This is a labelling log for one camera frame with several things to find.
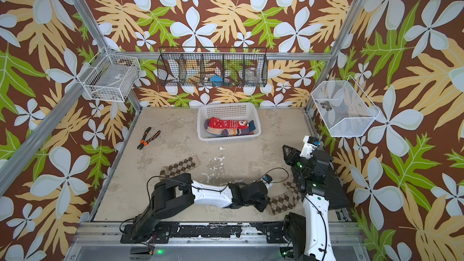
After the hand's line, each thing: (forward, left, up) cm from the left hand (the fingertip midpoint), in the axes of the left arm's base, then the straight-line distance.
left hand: (271, 198), depth 83 cm
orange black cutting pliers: (+30, +68, 0) cm, 75 cm away
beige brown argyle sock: (+15, +46, -1) cm, 49 cm away
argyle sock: (-1, -7, 0) cm, 7 cm away
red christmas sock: (+41, +21, +4) cm, 46 cm away
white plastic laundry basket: (+51, +10, +4) cm, 53 cm away
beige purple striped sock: (+36, +21, +3) cm, 42 cm away
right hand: (+16, -5, +19) cm, 25 cm away
